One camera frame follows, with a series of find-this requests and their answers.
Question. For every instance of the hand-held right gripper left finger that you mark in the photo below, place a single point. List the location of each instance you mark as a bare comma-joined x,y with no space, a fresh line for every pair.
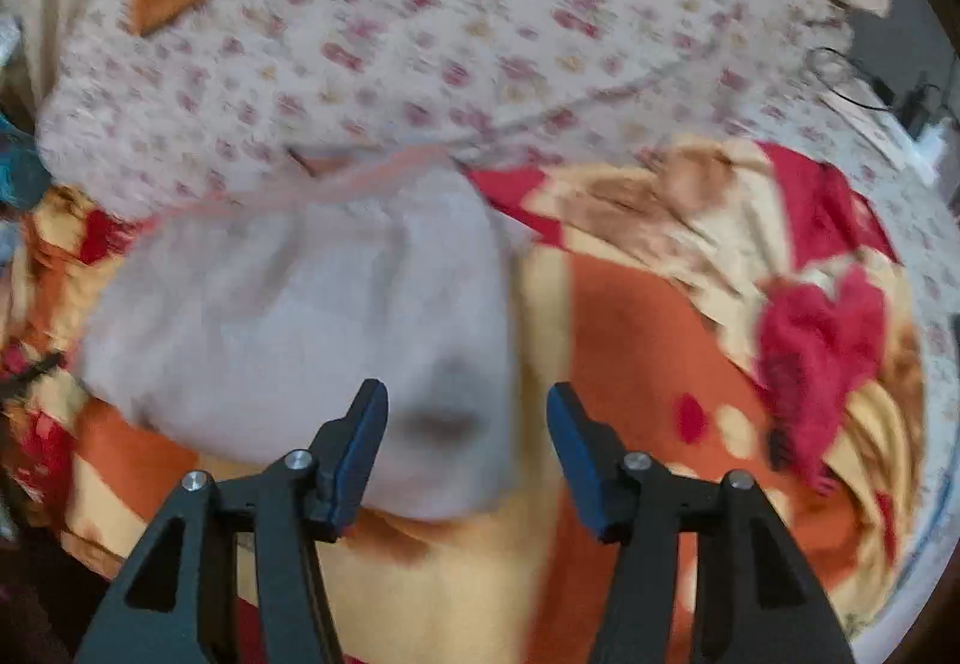
356,461

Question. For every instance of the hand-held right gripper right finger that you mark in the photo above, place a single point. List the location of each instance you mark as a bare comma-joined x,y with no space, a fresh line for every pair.
581,461

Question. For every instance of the grey jacket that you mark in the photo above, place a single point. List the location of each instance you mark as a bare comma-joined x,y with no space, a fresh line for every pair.
262,319

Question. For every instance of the orange red yellow blanket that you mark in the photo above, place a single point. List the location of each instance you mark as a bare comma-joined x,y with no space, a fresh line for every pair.
637,334

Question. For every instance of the red knitted garment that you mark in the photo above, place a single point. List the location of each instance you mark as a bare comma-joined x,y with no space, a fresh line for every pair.
817,334

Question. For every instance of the floral quilt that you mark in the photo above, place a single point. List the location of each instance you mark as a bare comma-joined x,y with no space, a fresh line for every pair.
487,33

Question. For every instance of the blue plastic bag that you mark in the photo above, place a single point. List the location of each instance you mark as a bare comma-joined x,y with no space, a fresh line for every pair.
19,169

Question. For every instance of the black charger adapter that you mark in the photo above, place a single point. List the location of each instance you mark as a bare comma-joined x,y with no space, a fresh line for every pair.
919,105

